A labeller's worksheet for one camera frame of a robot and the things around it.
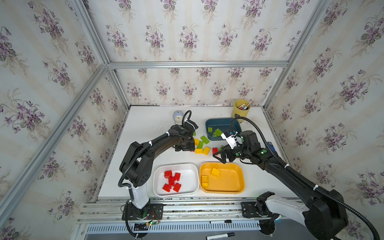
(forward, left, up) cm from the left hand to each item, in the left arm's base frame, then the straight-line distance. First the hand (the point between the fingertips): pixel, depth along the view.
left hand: (188, 147), depth 89 cm
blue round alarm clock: (+24, +8, 0) cm, 26 cm away
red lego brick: (-22, +12, -6) cm, 25 cm away
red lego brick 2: (-14, +12, -6) cm, 20 cm away
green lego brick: (+17, -15, -5) cm, 23 cm away
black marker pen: (-43, -15, -6) cm, 46 cm away
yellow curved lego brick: (-18, -9, -7) cm, 21 cm away
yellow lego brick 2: (+8, -5, -6) cm, 11 cm away
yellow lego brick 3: (0, -7, -5) cm, 9 cm away
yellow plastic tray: (-16, -18, -7) cm, 25 cm away
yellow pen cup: (+28, -36, +5) cm, 46 cm away
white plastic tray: (-17, -1, -7) cm, 18 cm away
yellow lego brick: (-13, -16, -5) cm, 21 cm away
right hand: (-8, -15, +9) cm, 20 cm away
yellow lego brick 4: (0, -11, -5) cm, 13 cm away
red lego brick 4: (-21, +6, -7) cm, 23 cm away
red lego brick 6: (0, -17, -4) cm, 17 cm away
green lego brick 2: (+10, -11, -7) cm, 16 cm away
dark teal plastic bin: (+20, -19, -5) cm, 28 cm away
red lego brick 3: (-16, +6, -6) cm, 18 cm away
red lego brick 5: (-19, +9, -4) cm, 21 cm away
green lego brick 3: (+6, -8, -7) cm, 12 cm away
